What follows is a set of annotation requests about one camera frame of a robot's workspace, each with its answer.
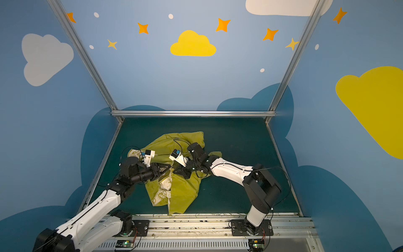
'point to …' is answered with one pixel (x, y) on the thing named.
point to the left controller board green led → (125, 243)
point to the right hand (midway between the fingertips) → (175, 169)
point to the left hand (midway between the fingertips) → (170, 165)
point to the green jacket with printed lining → (181, 195)
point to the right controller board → (257, 244)
